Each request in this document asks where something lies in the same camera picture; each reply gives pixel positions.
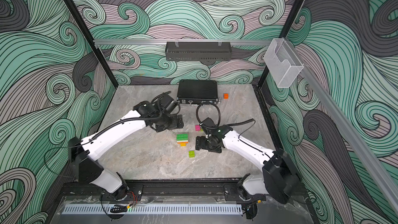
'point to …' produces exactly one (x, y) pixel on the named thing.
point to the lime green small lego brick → (192, 154)
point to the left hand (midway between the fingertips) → (176, 124)
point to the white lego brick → (182, 141)
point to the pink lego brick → (197, 127)
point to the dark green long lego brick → (182, 137)
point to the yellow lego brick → (183, 144)
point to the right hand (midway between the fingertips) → (201, 149)
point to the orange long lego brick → (182, 142)
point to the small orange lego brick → (225, 96)
